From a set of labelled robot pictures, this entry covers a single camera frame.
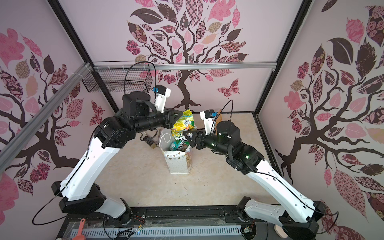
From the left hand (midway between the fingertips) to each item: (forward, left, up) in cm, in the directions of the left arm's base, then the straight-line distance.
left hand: (181, 116), depth 57 cm
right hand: (-3, -3, -5) cm, 7 cm away
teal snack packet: (+6, +5, -31) cm, 32 cm away
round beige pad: (-35, -46, -43) cm, 72 cm away
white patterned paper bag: (-7, +3, -27) cm, 28 cm away
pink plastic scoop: (-36, +48, -44) cm, 74 cm away
